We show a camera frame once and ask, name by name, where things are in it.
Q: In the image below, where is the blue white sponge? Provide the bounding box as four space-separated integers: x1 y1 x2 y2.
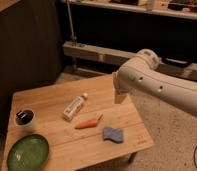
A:
103 127 124 143

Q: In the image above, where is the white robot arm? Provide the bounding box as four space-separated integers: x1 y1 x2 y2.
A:
113 49 197 117

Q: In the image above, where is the orange toy carrot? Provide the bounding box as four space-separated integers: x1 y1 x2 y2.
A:
75 115 103 129

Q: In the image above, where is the wooden table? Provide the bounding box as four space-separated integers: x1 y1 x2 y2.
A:
10 75 153 171

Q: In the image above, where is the white tube bottle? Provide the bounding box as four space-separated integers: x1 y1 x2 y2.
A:
63 93 88 121

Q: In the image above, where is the lower wooden shelf beam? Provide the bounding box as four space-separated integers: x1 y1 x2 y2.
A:
63 41 197 81

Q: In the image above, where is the metal pole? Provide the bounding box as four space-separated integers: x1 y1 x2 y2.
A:
66 0 77 45

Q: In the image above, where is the white cup with dark inside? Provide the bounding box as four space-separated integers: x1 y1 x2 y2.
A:
15 109 35 126

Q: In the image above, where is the green plate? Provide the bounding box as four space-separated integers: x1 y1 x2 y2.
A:
7 134 49 171

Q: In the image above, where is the black handle on shelf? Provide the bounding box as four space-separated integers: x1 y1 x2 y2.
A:
161 58 192 68

